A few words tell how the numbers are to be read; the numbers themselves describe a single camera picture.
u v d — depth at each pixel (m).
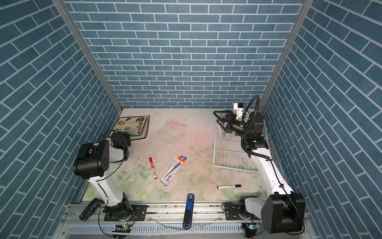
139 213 0.74
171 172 0.87
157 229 0.77
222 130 0.96
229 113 0.63
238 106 0.69
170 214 0.75
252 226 0.71
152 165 0.91
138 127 1.02
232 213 0.73
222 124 0.74
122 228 0.72
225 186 0.83
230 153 0.95
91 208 0.73
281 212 0.39
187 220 0.72
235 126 0.65
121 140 0.78
